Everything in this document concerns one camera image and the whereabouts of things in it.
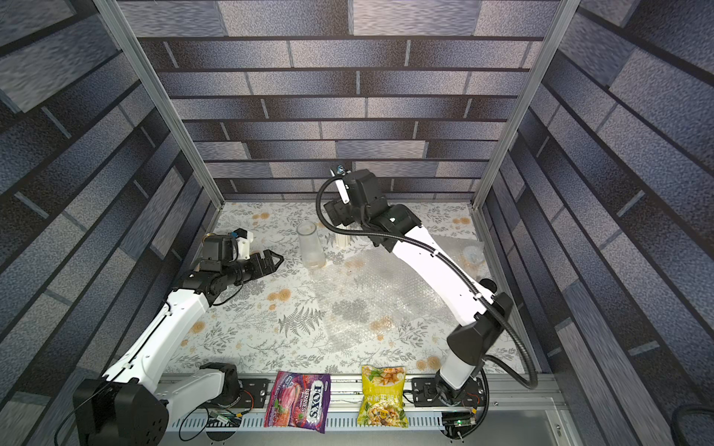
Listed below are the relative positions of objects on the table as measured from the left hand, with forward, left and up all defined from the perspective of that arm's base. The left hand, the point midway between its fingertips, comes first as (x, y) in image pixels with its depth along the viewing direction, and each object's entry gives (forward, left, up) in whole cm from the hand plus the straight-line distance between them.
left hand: (274, 259), depth 80 cm
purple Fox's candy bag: (-33, -10, -16) cm, 39 cm away
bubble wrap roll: (-2, -28, -17) cm, 33 cm away
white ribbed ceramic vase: (+18, -19, -14) cm, 30 cm away
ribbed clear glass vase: (+10, -9, -12) cm, 18 cm away
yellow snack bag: (-34, -32, -13) cm, 48 cm away
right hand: (+10, -22, +18) cm, 30 cm away
